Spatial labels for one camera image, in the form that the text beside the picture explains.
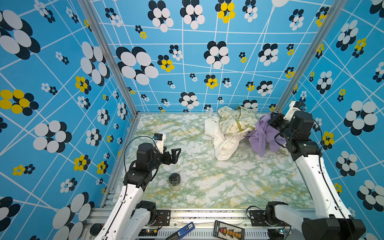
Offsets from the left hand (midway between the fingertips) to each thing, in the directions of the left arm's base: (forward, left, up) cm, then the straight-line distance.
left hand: (174, 148), depth 76 cm
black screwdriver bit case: (-33, -26, -19) cm, 46 cm away
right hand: (+11, -49, +15) cm, 52 cm away
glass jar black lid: (-13, -1, -11) cm, 17 cm away
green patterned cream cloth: (+22, -38, -5) cm, 44 cm away
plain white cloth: (+12, -30, -15) cm, 35 cm away
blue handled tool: (-34, -5, -17) cm, 39 cm away
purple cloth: (+7, -48, +2) cm, 48 cm away
